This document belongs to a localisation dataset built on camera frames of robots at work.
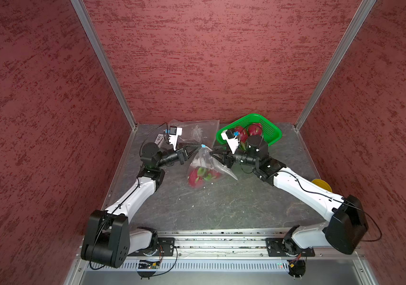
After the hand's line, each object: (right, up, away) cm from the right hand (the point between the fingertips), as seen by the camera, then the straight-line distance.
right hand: (212, 153), depth 73 cm
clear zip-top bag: (-8, +11, +34) cm, 37 cm away
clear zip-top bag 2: (-4, -2, +1) cm, 5 cm away
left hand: (-5, +2, -3) cm, 6 cm away
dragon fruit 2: (-7, -12, +9) cm, 16 cm away
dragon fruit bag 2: (0, -11, +14) cm, 18 cm away
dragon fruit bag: (+27, +13, +34) cm, 45 cm away
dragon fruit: (+20, +9, +32) cm, 39 cm away
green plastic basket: (+38, +12, +39) cm, 56 cm away
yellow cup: (+54, -16, +10) cm, 57 cm away
